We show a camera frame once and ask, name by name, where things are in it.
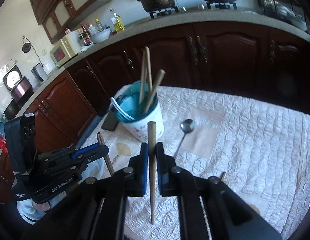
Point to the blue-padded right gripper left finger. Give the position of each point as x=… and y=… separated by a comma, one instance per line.
x=84, y=150

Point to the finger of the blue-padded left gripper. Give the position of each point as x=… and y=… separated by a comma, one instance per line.
x=138, y=182

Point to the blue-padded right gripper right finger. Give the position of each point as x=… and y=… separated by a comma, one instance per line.
x=164, y=164

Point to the wooden chopstick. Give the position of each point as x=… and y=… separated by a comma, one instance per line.
x=142, y=78
x=151, y=135
x=148, y=69
x=159, y=77

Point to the white cup with teal interior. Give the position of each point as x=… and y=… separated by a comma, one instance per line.
x=128, y=100

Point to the gloved left hand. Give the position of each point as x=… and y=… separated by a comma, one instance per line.
x=32, y=212

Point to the black smartphone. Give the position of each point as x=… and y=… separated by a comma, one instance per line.
x=110, y=123

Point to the metal spoon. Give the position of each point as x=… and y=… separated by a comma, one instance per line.
x=187, y=126

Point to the white plastic spoon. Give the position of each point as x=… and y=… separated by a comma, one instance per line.
x=120, y=110

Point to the rice cooker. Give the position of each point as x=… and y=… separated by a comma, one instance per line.
x=18, y=85

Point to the silver electric kettle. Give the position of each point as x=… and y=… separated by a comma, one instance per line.
x=39, y=73

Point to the cream microwave oven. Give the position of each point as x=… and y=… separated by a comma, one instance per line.
x=66, y=48

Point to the dark sauce bottle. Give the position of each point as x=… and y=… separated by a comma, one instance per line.
x=86, y=34

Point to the white ceramic bowl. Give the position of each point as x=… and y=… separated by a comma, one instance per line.
x=101, y=36

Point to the clear condiment bottle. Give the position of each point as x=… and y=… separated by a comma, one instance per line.
x=99, y=25

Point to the yellow cooking oil bottle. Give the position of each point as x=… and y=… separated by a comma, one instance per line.
x=117, y=22

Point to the dark wood lower cabinets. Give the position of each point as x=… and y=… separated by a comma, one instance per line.
x=237, y=58

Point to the dish drying rack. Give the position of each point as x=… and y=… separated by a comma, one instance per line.
x=284, y=10

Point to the wooden upper wall cabinet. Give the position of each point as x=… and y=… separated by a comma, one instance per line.
x=58, y=15

